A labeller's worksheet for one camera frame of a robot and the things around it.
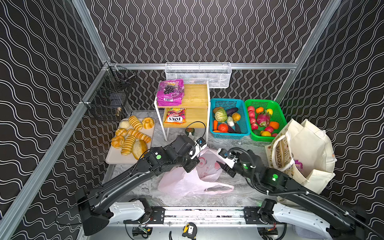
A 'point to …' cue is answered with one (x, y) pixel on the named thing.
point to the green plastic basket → (277, 119)
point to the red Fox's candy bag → (176, 115)
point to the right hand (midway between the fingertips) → (222, 155)
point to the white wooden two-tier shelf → (196, 102)
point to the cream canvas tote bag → (303, 153)
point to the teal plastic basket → (239, 103)
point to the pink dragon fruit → (263, 119)
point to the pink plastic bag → (203, 177)
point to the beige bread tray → (115, 156)
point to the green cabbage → (221, 115)
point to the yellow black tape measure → (190, 230)
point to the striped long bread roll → (127, 146)
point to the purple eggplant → (230, 111)
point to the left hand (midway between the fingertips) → (200, 158)
